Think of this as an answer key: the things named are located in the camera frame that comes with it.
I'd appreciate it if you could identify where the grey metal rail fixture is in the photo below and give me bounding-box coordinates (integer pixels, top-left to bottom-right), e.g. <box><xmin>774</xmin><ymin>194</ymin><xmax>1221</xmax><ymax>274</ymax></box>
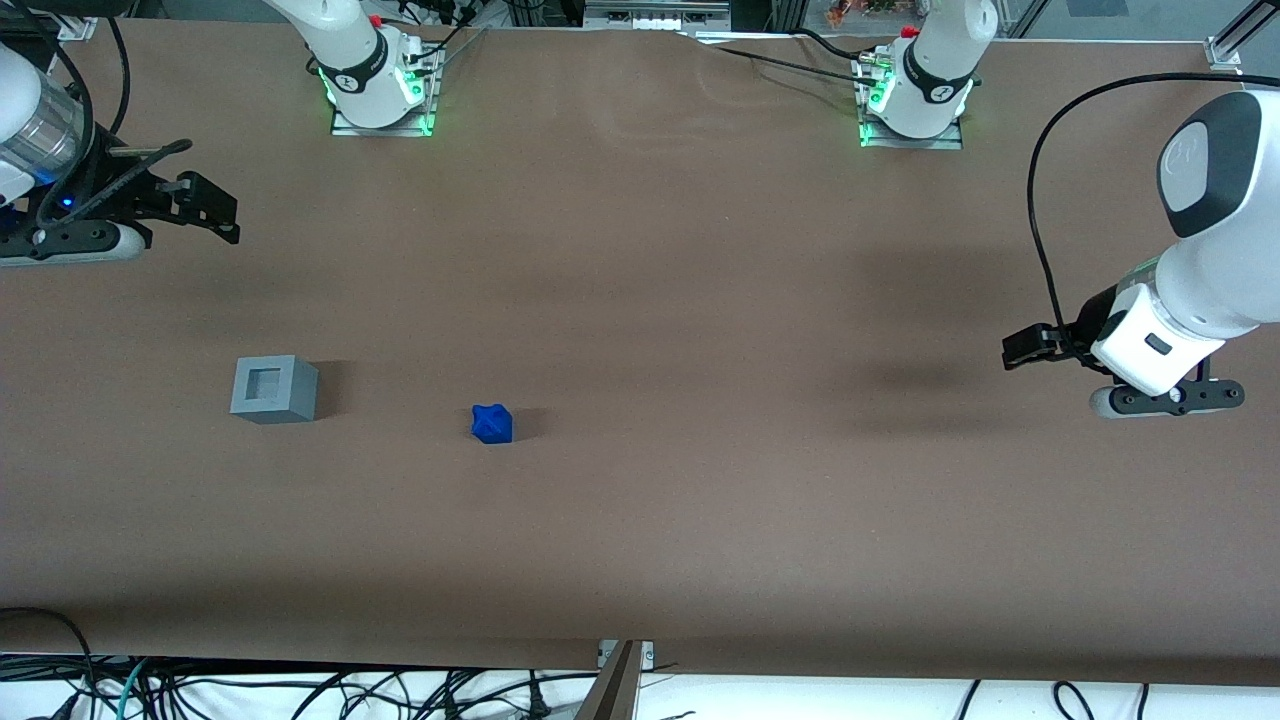
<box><xmin>583</xmin><ymin>0</ymin><xmax>732</xmax><ymax>33</ymax></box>

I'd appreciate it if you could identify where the short black table cable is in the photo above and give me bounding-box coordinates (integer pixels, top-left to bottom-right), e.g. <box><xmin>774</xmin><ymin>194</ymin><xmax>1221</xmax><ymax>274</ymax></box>
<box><xmin>795</xmin><ymin>28</ymin><xmax>867</xmax><ymax>61</ymax></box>

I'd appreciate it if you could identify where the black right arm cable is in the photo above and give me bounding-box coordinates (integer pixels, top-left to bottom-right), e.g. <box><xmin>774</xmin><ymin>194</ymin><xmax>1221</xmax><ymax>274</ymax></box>
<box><xmin>35</xmin><ymin>15</ymin><xmax>193</xmax><ymax>233</ymax></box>

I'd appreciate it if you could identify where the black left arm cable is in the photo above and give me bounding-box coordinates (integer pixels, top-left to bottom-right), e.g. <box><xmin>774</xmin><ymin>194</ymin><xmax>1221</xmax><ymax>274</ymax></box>
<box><xmin>1027</xmin><ymin>72</ymin><xmax>1280</xmax><ymax>347</ymax></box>

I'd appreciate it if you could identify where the black looped floor cable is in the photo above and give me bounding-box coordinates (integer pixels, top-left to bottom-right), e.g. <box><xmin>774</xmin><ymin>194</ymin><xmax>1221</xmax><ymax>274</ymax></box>
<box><xmin>0</xmin><ymin>606</ymin><xmax>97</xmax><ymax>720</ymax></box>

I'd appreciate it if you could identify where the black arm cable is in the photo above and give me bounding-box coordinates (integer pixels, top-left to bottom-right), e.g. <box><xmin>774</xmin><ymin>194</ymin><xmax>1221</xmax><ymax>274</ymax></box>
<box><xmin>35</xmin><ymin>15</ymin><xmax>193</xmax><ymax>233</ymax></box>
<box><xmin>1027</xmin><ymin>72</ymin><xmax>1280</xmax><ymax>347</ymax></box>

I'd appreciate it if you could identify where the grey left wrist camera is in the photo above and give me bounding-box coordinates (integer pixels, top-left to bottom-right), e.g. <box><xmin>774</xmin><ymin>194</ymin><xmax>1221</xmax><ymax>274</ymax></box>
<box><xmin>1090</xmin><ymin>378</ymin><xmax>1246</xmax><ymax>420</ymax></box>

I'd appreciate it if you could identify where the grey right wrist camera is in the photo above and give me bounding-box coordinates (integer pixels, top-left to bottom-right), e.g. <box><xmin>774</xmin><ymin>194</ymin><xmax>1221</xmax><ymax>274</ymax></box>
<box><xmin>0</xmin><ymin>222</ymin><xmax>152</xmax><ymax>267</ymax></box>

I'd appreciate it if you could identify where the gray square base block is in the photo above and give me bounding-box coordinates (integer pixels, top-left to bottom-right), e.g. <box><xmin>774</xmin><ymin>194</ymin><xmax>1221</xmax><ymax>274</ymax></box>
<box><xmin>230</xmin><ymin>355</ymin><xmax>320</xmax><ymax>425</ymax></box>

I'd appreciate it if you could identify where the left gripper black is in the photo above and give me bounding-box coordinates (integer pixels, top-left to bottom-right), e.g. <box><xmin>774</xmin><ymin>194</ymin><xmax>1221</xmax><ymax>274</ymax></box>
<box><xmin>1003</xmin><ymin>285</ymin><xmax>1141</xmax><ymax>371</ymax></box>

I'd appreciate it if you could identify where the teal floor cable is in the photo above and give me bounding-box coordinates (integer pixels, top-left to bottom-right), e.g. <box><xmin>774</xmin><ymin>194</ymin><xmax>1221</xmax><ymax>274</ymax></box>
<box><xmin>110</xmin><ymin>658</ymin><xmax>153</xmax><ymax>720</ymax></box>

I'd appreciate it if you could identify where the long black table cable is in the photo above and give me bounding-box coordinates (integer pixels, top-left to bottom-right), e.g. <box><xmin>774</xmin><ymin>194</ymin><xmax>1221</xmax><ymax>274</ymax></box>
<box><xmin>712</xmin><ymin>45</ymin><xmax>873</xmax><ymax>84</ymax></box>

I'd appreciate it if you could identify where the grey slanted metal beam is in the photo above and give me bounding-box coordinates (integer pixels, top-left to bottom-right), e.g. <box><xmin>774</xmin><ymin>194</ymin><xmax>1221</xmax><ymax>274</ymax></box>
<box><xmin>575</xmin><ymin>640</ymin><xmax>646</xmax><ymax>720</ymax></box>

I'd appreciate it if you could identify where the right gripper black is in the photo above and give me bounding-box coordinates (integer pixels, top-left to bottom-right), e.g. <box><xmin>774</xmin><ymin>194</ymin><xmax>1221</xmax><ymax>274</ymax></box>
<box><xmin>40</xmin><ymin>140</ymin><xmax>242</xmax><ymax>246</ymax></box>

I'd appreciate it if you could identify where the black base connector cable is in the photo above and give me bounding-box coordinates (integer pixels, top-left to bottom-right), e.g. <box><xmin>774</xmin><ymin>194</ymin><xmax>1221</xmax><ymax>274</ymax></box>
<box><xmin>400</xmin><ymin>0</ymin><xmax>491</xmax><ymax>63</ymax></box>

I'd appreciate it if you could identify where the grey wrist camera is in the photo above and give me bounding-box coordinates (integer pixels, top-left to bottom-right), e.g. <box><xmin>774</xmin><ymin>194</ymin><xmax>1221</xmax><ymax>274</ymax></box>
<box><xmin>0</xmin><ymin>222</ymin><xmax>152</xmax><ymax>267</ymax></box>
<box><xmin>1090</xmin><ymin>378</ymin><xmax>1246</xmax><ymax>420</ymax></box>

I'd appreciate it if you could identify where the aluminium frame profile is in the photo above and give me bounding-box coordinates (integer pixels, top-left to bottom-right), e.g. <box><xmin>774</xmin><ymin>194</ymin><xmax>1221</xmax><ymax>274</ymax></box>
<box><xmin>1215</xmin><ymin>0</ymin><xmax>1280</xmax><ymax>51</ymax></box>

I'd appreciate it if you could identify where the brown table cover sheet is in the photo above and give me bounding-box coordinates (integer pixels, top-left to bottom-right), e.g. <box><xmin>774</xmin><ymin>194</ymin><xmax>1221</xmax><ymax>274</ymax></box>
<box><xmin>0</xmin><ymin>18</ymin><xmax>1280</xmax><ymax>687</ymax></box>

